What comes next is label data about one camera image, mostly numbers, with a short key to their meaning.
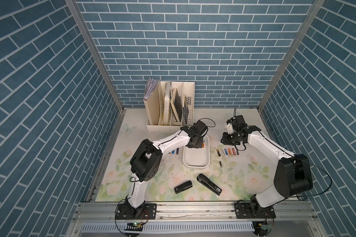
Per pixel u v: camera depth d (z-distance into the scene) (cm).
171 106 99
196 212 75
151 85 93
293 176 45
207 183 79
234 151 96
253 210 67
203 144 99
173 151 58
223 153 94
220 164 91
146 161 50
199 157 89
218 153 94
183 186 80
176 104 99
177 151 96
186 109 112
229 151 96
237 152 96
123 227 70
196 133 72
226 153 96
